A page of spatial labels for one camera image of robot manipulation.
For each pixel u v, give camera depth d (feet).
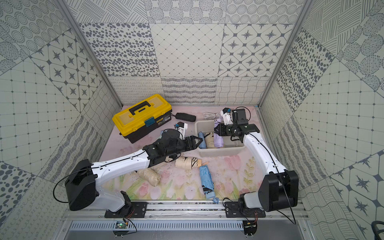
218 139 2.57
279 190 1.34
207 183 2.56
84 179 1.49
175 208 2.50
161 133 3.32
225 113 2.45
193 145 2.21
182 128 2.34
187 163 2.83
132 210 2.40
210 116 3.64
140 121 2.98
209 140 3.16
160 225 2.30
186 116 3.63
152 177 2.62
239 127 1.95
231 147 2.90
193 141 2.22
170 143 1.93
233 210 2.40
